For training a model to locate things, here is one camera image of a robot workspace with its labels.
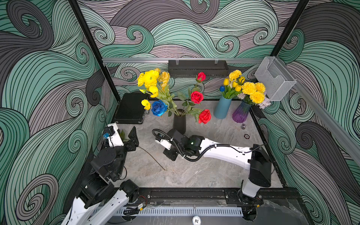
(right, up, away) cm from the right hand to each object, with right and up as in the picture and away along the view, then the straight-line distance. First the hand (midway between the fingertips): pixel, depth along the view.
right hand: (164, 152), depth 75 cm
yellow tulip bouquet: (+42, +38, +9) cm, 57 cm away
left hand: (-14, +15, -15) cm, 26 cm away
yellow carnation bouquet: (+50, +32, +1) cm, 60 cm away
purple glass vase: (+52, +21, +21) cm, 59 cm away
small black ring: (+57, +3, +22) cm, 61 cm away
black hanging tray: (+16, +52, +20) cm, 58 cm away
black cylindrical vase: (+9, +16, +16) cm, 24 cm away
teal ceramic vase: (+41, +25, +25) cm, 54 cm away
